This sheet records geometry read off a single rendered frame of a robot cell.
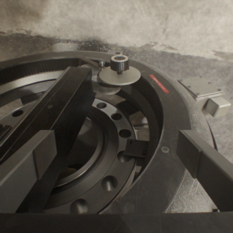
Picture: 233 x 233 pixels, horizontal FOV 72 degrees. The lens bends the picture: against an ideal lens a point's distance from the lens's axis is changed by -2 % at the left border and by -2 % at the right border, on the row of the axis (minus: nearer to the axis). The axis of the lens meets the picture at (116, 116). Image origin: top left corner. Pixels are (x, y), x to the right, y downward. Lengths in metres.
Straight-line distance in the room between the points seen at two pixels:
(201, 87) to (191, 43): 0.45
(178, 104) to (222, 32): 0.66
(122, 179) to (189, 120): 0.19
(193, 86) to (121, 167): 0.30
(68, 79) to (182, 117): 0.28
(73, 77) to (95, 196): 0.28
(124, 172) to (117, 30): 0.69
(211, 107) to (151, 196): 0.33
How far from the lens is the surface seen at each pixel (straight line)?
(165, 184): 0.24
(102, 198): 0.37
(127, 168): 0.40
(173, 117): 0.33
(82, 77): 0.42
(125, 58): 0.44
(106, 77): 0.44
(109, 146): 0.43
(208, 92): 0.51
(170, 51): 0.94
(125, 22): 0.89
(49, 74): 0.65
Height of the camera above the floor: 0.87
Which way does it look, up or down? 49 degrees down
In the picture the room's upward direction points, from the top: 171 degrees counter-clockwise
